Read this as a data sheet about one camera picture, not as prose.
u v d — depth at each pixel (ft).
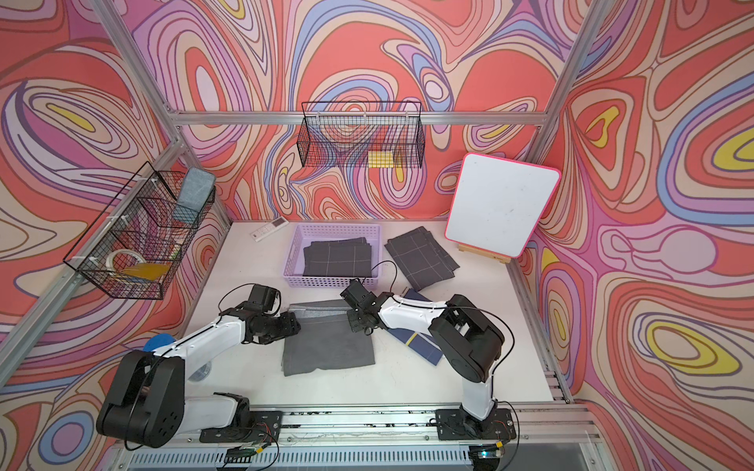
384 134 3.13
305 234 3.66
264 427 2.36
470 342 1.58
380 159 2.70
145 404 1.36
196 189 2.65
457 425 2.41
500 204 3.18
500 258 3.36
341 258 3.53
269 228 3.78
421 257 3.54
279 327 2.62
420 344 2.84
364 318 2.25
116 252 2.24
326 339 2.95
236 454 2.35
